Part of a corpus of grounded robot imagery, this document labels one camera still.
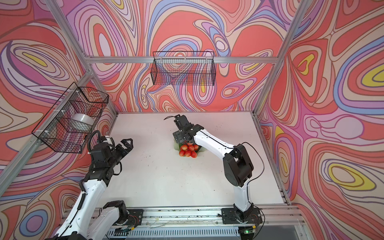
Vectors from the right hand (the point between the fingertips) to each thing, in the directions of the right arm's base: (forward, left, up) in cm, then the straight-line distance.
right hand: (185, 135), depth 91 cm
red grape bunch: (-8, -2, -3) cm, 9 cm away
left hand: (-9, +31, +7) cm, 32 cm away
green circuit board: (-46, +32, -14) cm, 58 cm away
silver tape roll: (-5, +48, +22) cm, 53 cm away
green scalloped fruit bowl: (-2, +6, -9) cm, 11 cm away
